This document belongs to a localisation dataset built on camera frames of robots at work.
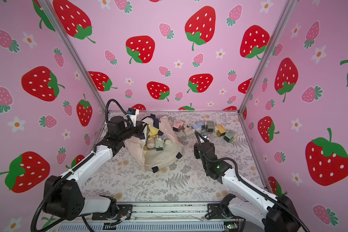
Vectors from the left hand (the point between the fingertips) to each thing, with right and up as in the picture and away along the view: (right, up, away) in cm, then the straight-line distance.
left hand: (148, 121), depth 81 cm
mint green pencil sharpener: (+53, -9, +19) cm, 58 cm away
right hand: (+30, -13, 0) cm, 32 cm away
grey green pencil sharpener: (+41, -3, +24) cm, 48 cm away
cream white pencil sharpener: (+25, -6, +23) cm, 34 cm away
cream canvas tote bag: (+2, -25, +10) cm, 27 cm away
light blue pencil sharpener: (+32, -3, +24) cm, 41 cm away
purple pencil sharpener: (+7, -9, +10) cm, 15 cm away
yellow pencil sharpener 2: (+1, -6, +13) cm, 15 cm away
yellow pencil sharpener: (+49, -6, +23) cm, 55 cm away
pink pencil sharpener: (+17, -3, +24) cm, 29 cm away
